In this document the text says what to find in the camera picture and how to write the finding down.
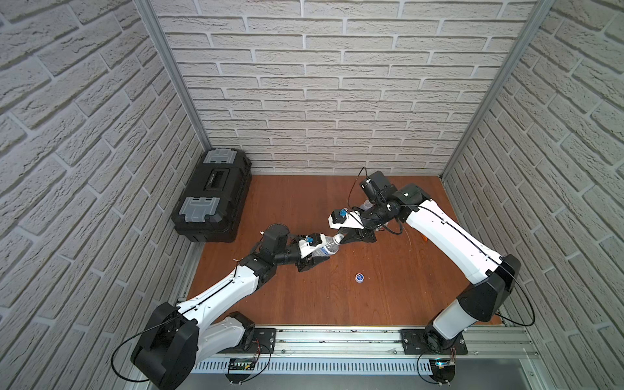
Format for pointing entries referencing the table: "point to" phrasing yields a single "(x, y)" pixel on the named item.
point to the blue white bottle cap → (359, 278)
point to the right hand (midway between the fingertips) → (345, 232)
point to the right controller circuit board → (443, 370)
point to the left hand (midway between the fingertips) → (327, 246)
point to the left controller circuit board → (240, 364)
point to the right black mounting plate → (413, 342)
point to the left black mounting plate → (264, 342)
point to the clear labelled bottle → (328, 250)
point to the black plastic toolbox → (213, 205)
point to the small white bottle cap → (338, 238)
